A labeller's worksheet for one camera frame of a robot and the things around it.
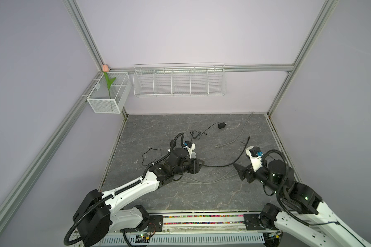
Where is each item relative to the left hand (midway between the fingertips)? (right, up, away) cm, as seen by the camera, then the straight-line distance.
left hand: (201, 164), depth 77 cm
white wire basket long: (+4, +51, +26) cm, 57 cm away
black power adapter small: (+16, +20, +35) cm, 44 cm away
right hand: (+18, +4, -9) cm, 20 cm away
